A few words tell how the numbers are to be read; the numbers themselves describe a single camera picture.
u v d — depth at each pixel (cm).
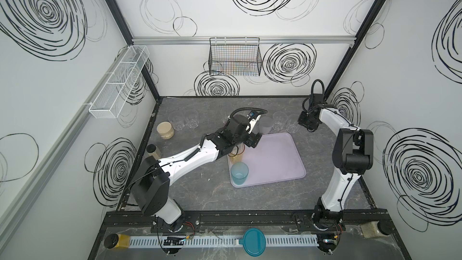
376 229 65
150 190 42
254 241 63
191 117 105
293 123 102
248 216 77
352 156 52
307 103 87
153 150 86
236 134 61
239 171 84
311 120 84
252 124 68
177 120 105
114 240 63
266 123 101
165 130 96
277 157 94
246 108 57
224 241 64
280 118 105
